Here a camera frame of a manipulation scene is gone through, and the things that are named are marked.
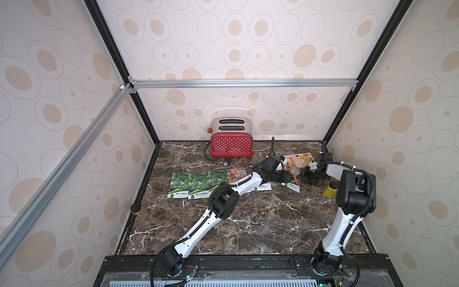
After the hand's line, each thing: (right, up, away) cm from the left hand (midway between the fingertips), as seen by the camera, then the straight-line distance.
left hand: (297, 179), depth 96 cm
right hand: (+7, 0, +5) cm, 8 cm away
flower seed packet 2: (-17, -4, +2) cm, 17 cm away
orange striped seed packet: (+6, +10, +13) cm, 18 cm away
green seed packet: (-65, -4, +2) cm, 65 cm away
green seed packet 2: (-54, -4, +3) cm, 54 cm away
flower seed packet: (-34, +2, +7) cm, 34 cm away
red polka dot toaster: (-36, +23, +3) cm, 43 cm away
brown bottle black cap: (-78, -11, -17) cm, 80 cm away
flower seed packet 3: (-2, -3, +1) cm, 4 cm away
